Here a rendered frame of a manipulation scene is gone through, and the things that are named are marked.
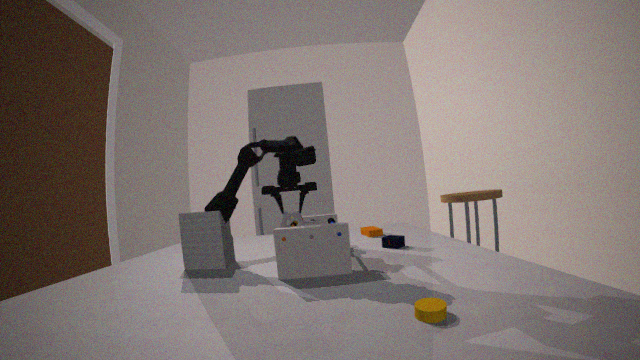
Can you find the orange rectangular block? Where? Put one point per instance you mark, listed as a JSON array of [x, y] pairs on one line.
[[371, 231]]

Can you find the yellow short cylinder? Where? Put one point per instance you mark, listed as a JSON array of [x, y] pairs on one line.
[[430, 310]]

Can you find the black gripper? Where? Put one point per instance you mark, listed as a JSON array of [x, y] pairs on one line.
[[274, 191]]

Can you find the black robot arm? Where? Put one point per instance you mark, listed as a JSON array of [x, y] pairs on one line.
[[290, 153]]

